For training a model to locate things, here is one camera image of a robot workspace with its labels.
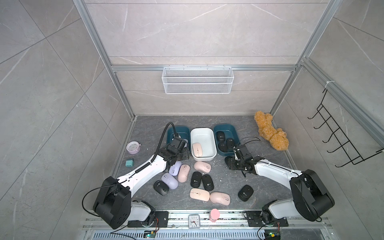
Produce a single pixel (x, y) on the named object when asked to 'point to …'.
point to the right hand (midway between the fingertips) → (233, 163)
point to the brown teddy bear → (277, 137)
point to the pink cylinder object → (214, 215)
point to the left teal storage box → (182, 131)
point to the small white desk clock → (194, 221)
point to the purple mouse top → (174, 169)
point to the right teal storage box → (230, 132)
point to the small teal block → (129, 162)
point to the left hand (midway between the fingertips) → (186, 150)
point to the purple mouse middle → (171, 181)
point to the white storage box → (206, 137)
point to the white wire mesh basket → (197, 80)
